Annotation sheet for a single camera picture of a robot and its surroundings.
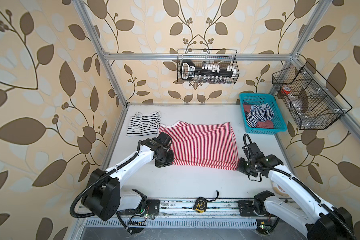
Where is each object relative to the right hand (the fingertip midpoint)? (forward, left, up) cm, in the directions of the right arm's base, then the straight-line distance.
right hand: (239, 169), depth 81 cm
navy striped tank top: (+42, -27, 0) cm, 50 cm away
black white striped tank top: (+37, +61, -4) cm, 71 cm away
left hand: (+5, +36, +2) cm, 36 cm away
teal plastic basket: (+29, -34, +2) cm, 44 cm away
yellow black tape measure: (-16, +23, -3) cm, 28 cm away
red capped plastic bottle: (+38, -32, +23) cm, 55 cm away
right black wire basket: (+22, -34, +29) cm, 50 cm away
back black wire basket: (+44, 0, +27) cm, 52 cm away
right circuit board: (-25, -8, -7) cm, 27 cm away
